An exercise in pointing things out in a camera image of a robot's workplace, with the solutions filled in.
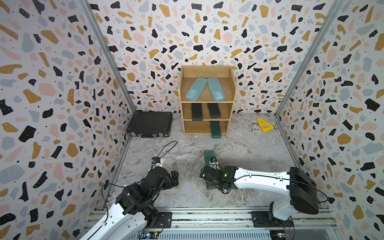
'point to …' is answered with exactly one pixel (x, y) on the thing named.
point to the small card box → (256, 127)
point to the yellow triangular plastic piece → (261, 124)
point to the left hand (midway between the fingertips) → (173, 175)
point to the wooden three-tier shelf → (207, 95)
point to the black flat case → (150, 124)
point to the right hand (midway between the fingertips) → (210, 180)
